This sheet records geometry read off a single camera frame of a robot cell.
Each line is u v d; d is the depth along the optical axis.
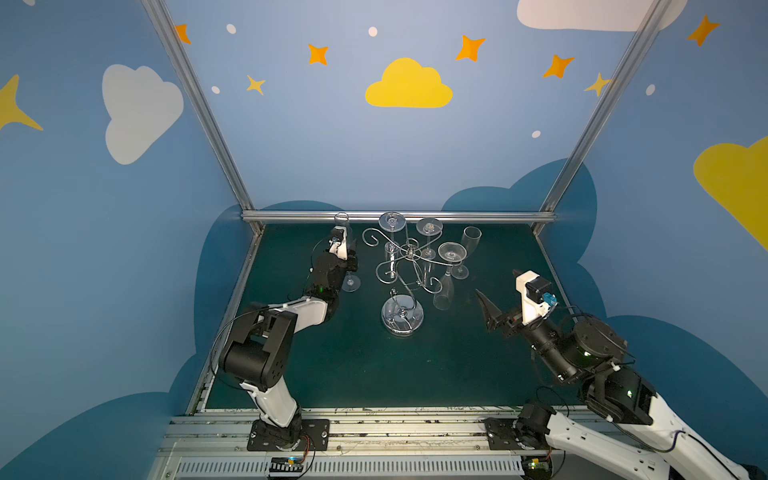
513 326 0.50
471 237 0.93
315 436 0.74
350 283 1.01
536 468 0.73
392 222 0.76
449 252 0.74
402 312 0.94
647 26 0.72
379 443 0.73
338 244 0.76
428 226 0.78
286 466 0.73
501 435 0.75
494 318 0.51
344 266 0.83
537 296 0.45
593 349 0.40
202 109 0.85
